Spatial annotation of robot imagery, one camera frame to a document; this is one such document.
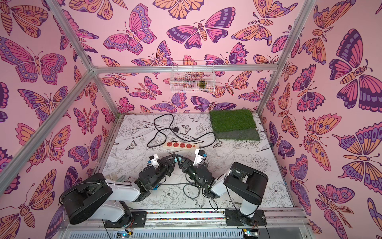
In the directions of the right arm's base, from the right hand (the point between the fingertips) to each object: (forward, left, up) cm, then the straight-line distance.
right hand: (177, 156), depth 79 cm
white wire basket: (+48, -7, +17) cm, 52 cm away
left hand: (+1, 0, 0) cm, 1 cm away
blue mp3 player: (-12, +13, -15) cm, 23 cm away
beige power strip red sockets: (+15, +1, -13) cm, 20 cm away
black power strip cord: (+30, +6, -15) cm, 34 cm away
